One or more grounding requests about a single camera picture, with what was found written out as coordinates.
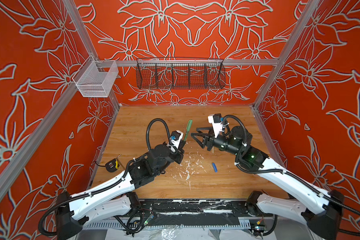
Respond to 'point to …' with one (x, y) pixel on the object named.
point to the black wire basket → (180, 73)
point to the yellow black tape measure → (112, 165)
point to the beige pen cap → (212, 149)
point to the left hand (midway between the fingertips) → (183, 140)
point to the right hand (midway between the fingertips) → (192, 132)
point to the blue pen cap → (215, 167)
